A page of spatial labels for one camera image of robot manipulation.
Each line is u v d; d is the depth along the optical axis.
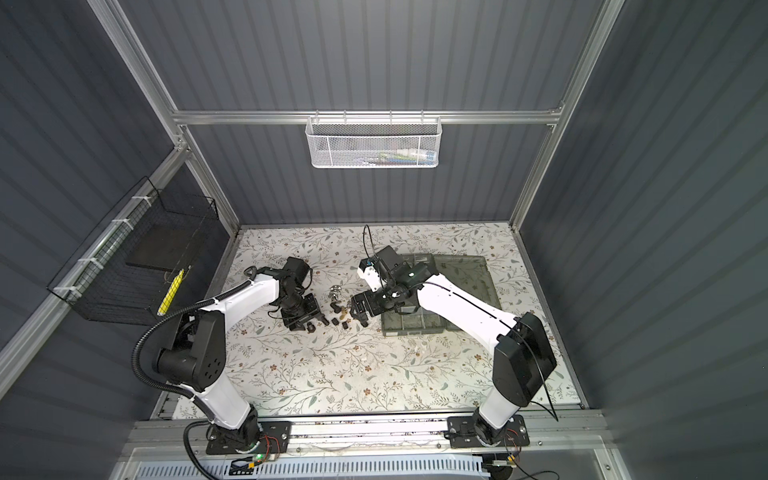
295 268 0.77
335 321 0.93
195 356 0.47
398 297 0.58
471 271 1.06
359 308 0.70
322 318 0.92
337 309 0.96
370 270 0.74
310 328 0.91
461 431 0.74
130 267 0.72
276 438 0.72
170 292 0.69
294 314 0.79
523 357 0.43
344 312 0.96
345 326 0.93
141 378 0.44
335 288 1.02
